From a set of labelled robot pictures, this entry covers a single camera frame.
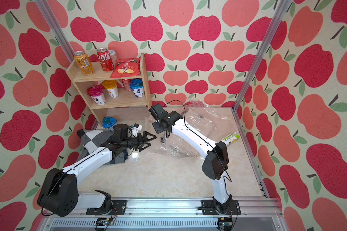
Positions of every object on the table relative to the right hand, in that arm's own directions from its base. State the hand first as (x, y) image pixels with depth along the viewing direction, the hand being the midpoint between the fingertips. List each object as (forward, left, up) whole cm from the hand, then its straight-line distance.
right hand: (161, 127), depth 84 cm
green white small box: (+6, -45, -16) cm, 48 cm away
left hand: (-10, +3, -2) cm, 11 cm away
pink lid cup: (+14, +42, +12) cm, 46 cm away
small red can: (+29, +29, +8) cm, 41 cm away
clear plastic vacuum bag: (+17, -30, -14) cm, 37 cm away
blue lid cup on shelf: (+25, +19, +11) cm, 33 cm away
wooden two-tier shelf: (+21, +28, +1) cm, 35 cm away
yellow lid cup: (+21, +35, +12) cm, 43 cm away
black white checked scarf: (-6, +45, -10) cm, 47 cm away
